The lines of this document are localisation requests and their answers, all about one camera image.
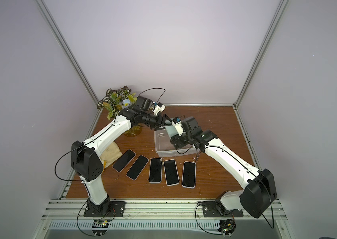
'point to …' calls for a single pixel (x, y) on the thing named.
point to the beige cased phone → (171, 172)
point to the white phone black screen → (188, 178)
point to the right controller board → (227, 226)
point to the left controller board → (99, 224)
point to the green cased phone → (171, 131)
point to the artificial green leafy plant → (114, 100)
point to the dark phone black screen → (137, 167)
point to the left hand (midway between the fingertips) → (172, 125)
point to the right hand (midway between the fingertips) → (177, 133)
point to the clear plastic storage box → (164, 148)
